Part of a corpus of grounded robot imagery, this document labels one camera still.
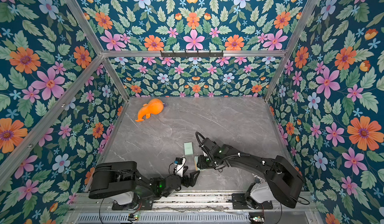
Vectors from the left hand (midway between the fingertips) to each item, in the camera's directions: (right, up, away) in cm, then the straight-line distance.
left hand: (196, 171), depth 81 cm
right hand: (+3, +4, 0) cm, 5 cm away
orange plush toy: (-31, +37, +24) cm, 54 cm away
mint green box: (-5, +11, +9) cm, 15 cm away
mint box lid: (0, +6, +1) cm, 6 cm away
